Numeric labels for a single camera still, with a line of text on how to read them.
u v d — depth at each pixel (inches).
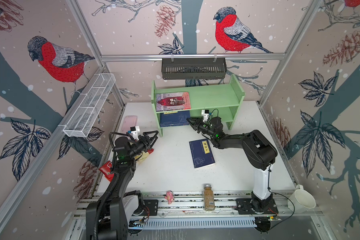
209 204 27.7
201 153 36.4
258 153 20.9
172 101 33.0
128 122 42.4
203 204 29.1
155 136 29.1
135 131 29.7
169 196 29.8
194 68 41.0
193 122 33.6
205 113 34.7
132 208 24.1
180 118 35.5
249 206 28.5
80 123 28.0
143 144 27.6
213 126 29.8
